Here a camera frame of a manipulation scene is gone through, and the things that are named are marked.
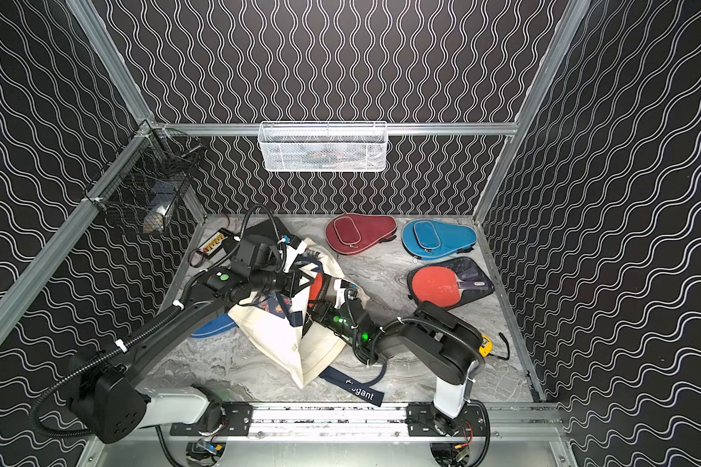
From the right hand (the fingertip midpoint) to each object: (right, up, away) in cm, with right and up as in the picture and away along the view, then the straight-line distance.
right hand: (304, 304), depth 83 cm
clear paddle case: (+4, +5, +1) cm, 6 cm away
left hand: (+3, +9, -7) cm, 12 cm away
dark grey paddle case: (+46, +4, +15) cm, 49 cm away
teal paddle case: (+42, +19, +26) cm, 53 cm away
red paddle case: (+13, +21, +27) cm, 37 cm away
